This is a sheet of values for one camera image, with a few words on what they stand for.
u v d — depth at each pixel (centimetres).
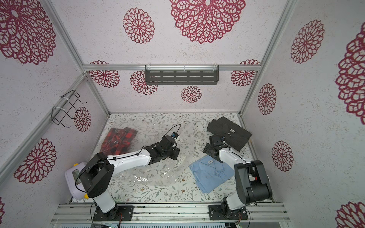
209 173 86
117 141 100
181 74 93
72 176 77
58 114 73
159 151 68
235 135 105
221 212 73
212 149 70
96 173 50
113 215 66
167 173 87
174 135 78
